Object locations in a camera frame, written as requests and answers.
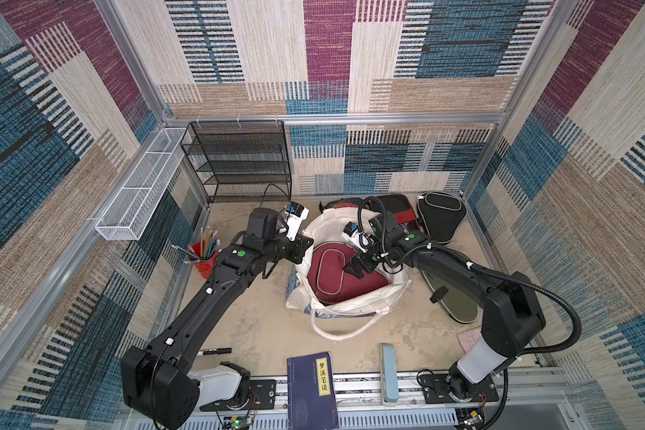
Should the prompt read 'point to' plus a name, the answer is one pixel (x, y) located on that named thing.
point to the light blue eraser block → (391, 390)
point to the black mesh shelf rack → (240, 160)
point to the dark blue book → (311, 392)
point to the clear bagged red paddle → (341, 202)
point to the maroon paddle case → (329, 280)
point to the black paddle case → (441, 214)
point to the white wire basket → (133, 210)
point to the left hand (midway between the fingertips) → (313, 240)
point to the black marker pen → (217, 351)
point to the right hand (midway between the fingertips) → (359, 260)
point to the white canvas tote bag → (336, 321)
